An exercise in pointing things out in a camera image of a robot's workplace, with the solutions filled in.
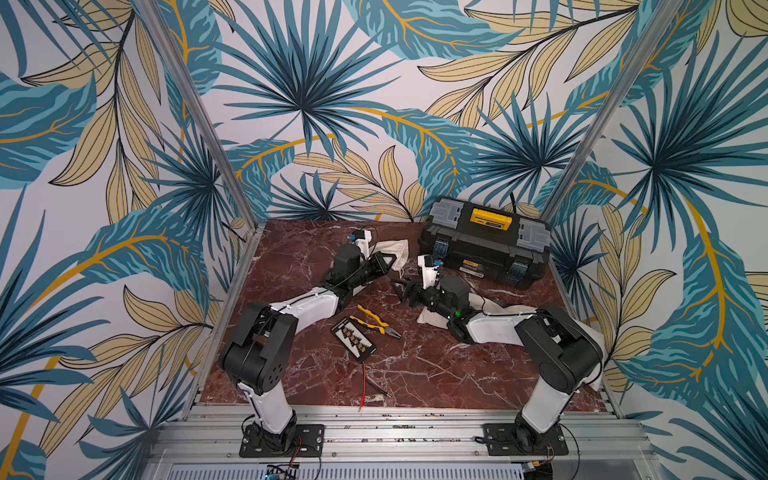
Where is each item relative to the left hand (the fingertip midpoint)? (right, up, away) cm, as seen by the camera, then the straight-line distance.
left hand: (398, 258), depth 87 cm
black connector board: (-13, -24, +3) cm, 28 cm away
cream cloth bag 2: (+28, -15, +3) cm, 32 cm away
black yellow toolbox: (+33, +3, +4) cm, 33 cm away
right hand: (-6, -10, -3) cm, 11 cm away
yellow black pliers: (-5, -21, +6) cm, 22 cm away
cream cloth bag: (0, +3, +6) cm, 7 cm away
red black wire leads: (-10, -35, -5) cm, 37 cm away
